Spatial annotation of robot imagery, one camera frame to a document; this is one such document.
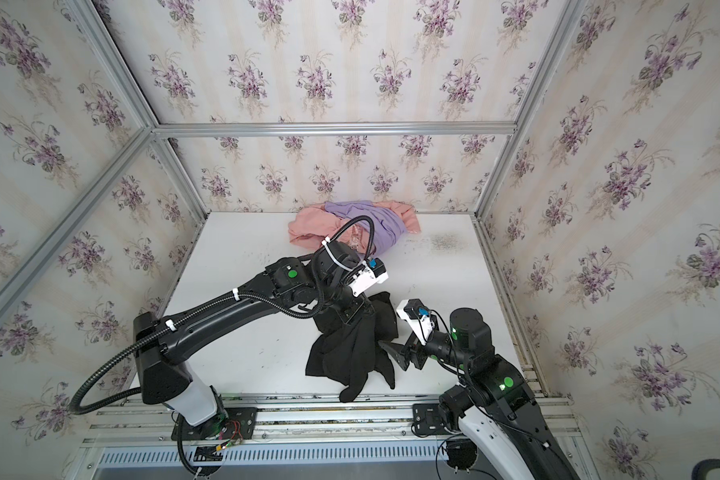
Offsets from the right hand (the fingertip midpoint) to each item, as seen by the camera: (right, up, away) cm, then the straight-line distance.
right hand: (388, 329), depth 66 cm
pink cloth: (-24, +26, +42) cm, 54 cm away
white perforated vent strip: (-64, -32, +3) cm, 71 cm away
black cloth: (-10, -7, +5) cm, 14 cm away
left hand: (-3, +4, +3) cm, 6 cm away
